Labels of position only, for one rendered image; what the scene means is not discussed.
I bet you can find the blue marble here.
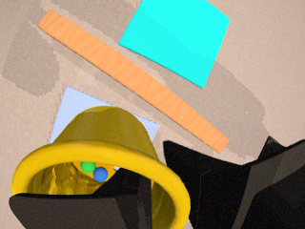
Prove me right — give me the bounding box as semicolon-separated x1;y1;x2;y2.
92;167;108;182

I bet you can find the brown wooden bar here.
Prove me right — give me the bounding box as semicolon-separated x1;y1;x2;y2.
37;9;229;154

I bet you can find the yellow cup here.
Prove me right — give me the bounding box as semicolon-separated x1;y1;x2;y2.
11;106;191;229

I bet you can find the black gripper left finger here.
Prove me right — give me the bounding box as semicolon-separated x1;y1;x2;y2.
9;168;153;229

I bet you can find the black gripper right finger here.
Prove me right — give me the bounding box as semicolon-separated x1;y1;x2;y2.
163;138;305;229

